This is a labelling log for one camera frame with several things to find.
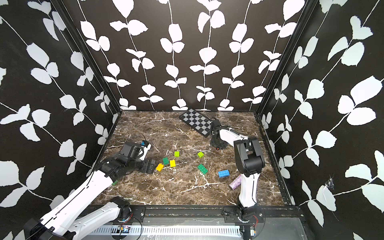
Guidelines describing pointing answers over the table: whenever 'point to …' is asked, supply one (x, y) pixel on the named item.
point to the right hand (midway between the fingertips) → (215, 142)
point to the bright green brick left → (115, 182)
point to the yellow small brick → (172, 163)
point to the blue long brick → (223, 173)
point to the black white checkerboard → (196, 121)
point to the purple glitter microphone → (236, 182)
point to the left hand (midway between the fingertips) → (151, 160)
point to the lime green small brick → (177, 154)
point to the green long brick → (202, 169)
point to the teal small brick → (143, 143)
